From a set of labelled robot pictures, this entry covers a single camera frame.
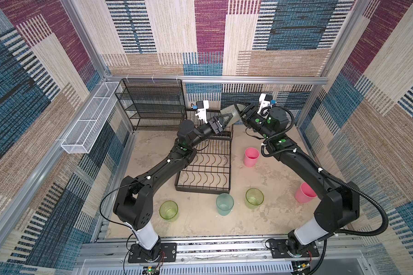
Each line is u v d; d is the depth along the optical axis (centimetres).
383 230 40
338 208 43
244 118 66
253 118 66
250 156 91
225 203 79
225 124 66
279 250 73
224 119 70
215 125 64
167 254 73
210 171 97
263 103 68
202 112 67
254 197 87
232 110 70
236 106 69
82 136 71
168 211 84
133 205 46
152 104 111
